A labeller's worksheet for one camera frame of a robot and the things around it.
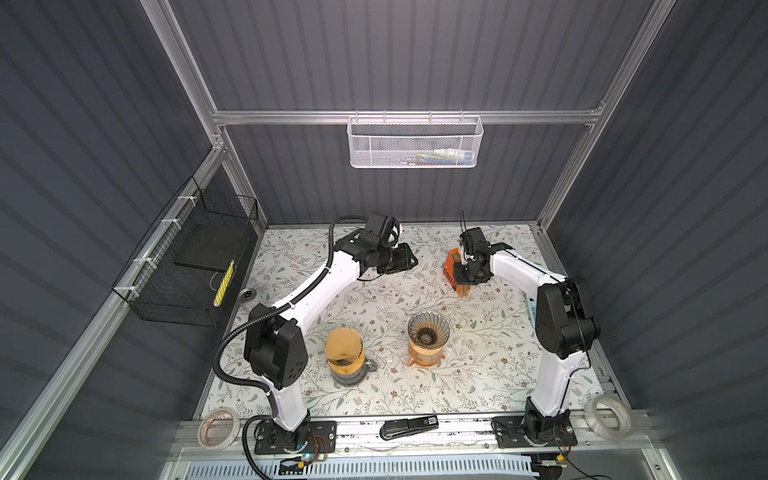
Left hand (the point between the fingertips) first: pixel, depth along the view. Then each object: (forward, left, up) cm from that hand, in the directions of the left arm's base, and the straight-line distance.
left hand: (415, 261), depth 82 cm
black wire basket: (-5, +56, +6) cm, 57 cm away
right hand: (+4, -18, -16) cm, 24 cm away
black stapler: (-37, +7, -16) cm, 41 cm away
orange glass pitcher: (-21, -1, -17) cm, 27 cm away
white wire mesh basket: (+64, -7, 0) cm, 64 cm away
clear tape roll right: (-38, -42, -19) cm, 60 cm away
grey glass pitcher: (-25, +19, -19) cm, 37 cm away
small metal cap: (-3, +48, -8) cm, 49 cm away
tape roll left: (-32, +56, -21) cm, 68 cm away
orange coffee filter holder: (+9, -14, -9) cm, 19 cm away
